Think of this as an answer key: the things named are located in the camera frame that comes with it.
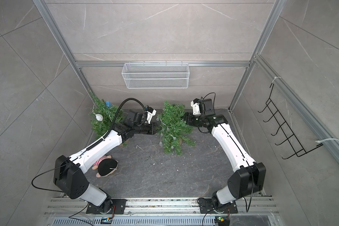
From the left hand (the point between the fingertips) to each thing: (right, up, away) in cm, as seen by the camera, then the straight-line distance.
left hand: (163, 126), depth 78 cm
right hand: (+13, +4, +1) cm, 14 cm away
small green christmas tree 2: (+6, -1, -7) cm, 9 cm away
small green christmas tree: (-35, -1, -1) cm, 35 cm away
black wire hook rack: (+61, -6, -14) cm, 63 cm away
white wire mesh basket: (-7, +36, +22) cm, 43 cm away
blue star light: (-32, +13, +1) cm, 34 cm away
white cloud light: (-34, +5, -5) cm, 35 cm away
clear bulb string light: (+2, -2, -1) cm, 3 cm away
